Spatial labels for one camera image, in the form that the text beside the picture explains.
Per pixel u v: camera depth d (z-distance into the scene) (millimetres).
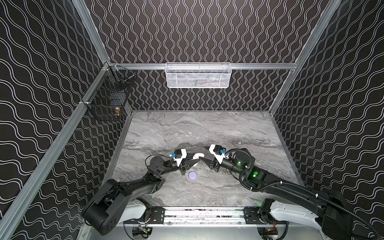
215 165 618
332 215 401
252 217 734
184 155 620
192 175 873
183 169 666
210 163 627
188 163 712
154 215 747
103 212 419
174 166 673
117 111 829
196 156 686
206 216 762
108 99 926
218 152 567
